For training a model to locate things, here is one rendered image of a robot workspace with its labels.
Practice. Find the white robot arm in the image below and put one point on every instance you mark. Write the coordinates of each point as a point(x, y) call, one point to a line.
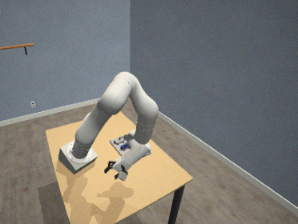
point(124, 85)

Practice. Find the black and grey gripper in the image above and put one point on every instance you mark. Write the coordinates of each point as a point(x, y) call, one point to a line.
point(116, 165)

